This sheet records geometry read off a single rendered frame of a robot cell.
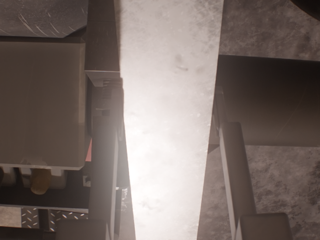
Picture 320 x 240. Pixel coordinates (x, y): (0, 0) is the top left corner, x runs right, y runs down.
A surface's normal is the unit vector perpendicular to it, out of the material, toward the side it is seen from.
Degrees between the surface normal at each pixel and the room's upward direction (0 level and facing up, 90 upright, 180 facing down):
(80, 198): 90
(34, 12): 46
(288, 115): 18
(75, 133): 23
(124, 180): 67
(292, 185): 0
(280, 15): 0
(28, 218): 0
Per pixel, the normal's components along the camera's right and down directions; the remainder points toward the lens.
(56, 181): 0.02, 0.62
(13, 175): 0.72, 0.47
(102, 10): 0.06, -0.04
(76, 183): 0.07, -0.78
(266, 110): 0.05, 0.20
